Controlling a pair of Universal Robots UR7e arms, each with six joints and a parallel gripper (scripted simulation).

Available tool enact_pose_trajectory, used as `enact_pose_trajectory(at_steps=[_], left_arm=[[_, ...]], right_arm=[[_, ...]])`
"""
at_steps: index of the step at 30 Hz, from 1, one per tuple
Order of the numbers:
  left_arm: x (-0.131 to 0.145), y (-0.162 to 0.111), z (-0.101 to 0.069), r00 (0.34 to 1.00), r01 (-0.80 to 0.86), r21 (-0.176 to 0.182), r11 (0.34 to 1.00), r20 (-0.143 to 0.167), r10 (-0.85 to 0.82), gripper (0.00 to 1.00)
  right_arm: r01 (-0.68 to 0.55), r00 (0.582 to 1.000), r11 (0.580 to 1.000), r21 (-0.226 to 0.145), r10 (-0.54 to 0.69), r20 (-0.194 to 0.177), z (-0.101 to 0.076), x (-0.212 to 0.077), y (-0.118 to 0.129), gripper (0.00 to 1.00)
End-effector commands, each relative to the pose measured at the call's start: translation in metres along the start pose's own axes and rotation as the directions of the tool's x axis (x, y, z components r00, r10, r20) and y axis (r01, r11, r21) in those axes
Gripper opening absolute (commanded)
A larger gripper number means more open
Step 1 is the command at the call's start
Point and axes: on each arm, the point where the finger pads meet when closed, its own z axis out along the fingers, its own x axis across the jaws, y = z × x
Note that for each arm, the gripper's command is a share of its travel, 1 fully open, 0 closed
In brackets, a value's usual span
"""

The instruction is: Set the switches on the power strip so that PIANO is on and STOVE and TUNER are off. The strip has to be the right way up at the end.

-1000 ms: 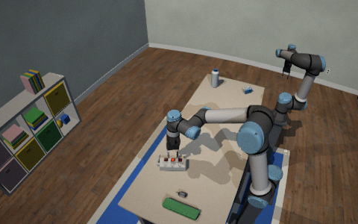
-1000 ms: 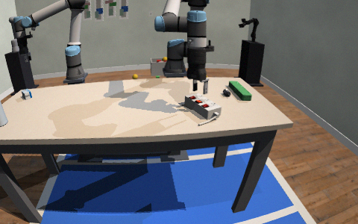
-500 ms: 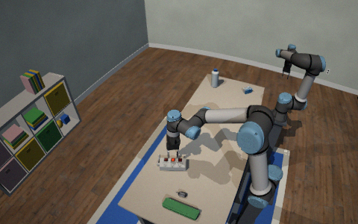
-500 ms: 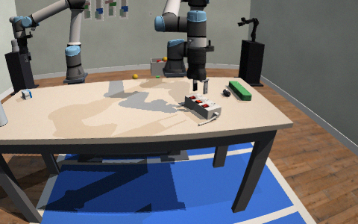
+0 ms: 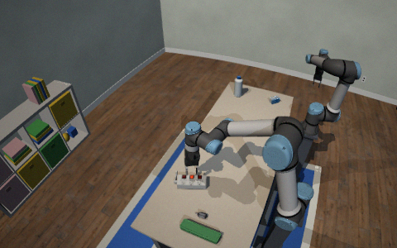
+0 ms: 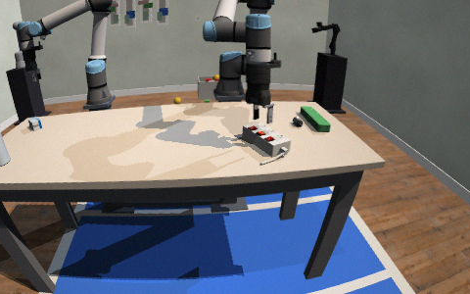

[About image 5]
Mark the white power strip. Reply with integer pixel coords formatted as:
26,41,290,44
174,171,206,189

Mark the white bottle with blue cap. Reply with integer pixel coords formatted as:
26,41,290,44
234,76,243,97

